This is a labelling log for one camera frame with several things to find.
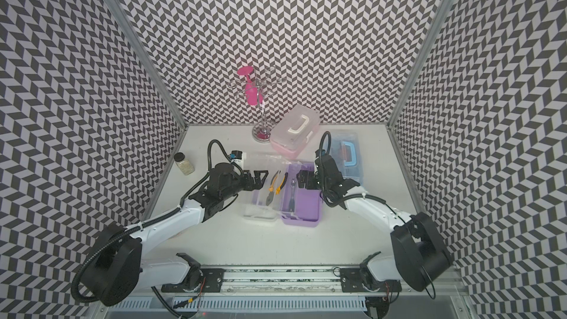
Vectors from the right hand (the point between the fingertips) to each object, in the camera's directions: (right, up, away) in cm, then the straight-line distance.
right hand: (307, 179), depth 87 cm
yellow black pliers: (-14, -4, -2) cm, 15 cm away
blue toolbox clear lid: (+17, +11, +6) cm, 21 cm away
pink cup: (-25, +38, +17) cm, 48 cm away
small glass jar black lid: (-53, +4, +9) cm, 54 cm away
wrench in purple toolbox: (-6, -9, +5) cm, 12 cm away
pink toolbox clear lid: (-4, +20, +13) cm, 24 cm away
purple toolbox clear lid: (-17, -8, -5) cm, 19 cm away
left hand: (-18, +2, -2) cm, 19 cm away
